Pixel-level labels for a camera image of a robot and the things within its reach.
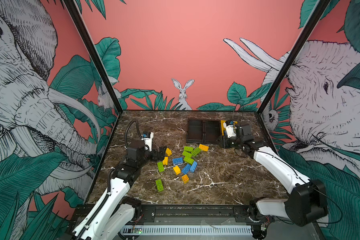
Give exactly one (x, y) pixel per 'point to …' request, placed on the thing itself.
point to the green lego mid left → (160, 166)
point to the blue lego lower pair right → (193, 166)
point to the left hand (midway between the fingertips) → (159, 144)
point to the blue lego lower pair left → (186, 168)
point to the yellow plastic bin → (223, 129)
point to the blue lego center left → (176, 161)
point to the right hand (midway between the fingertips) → (219, 137)
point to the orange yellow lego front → (185, 178)
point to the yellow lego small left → (165, 161)
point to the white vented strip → (187, 230)
